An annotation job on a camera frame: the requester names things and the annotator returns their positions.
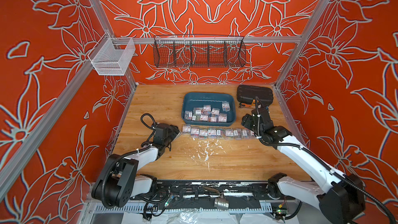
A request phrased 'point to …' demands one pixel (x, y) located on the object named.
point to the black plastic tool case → (246, 93)
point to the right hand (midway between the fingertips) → (246, 118)
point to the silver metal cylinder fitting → (221, 204)
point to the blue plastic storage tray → (209, 109)
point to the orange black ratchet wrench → (242, 104)
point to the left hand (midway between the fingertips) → (176, 129)
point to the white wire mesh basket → (111, 56)
